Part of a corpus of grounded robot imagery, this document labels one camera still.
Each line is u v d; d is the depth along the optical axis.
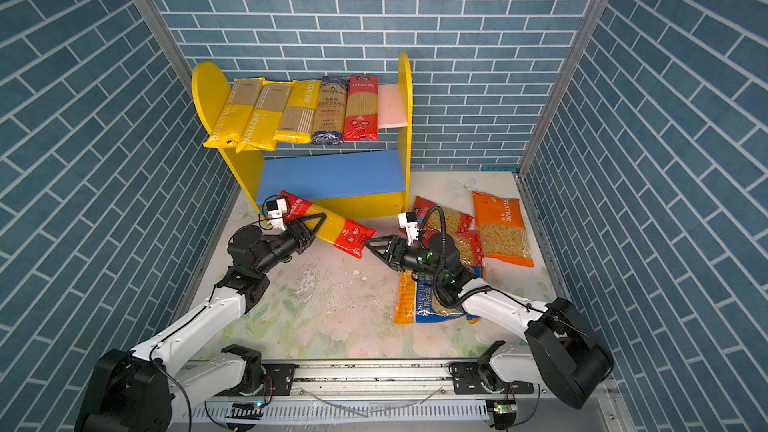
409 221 0.72
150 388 0.39
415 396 0.72
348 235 0.73
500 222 1.02
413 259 0.68
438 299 0.63
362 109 0.77
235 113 0.75
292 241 0.69
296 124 0.72
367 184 0.96
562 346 0.42
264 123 0.74
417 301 0.82
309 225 0.73
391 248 0.67
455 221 1.02
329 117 0.74
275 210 0.72
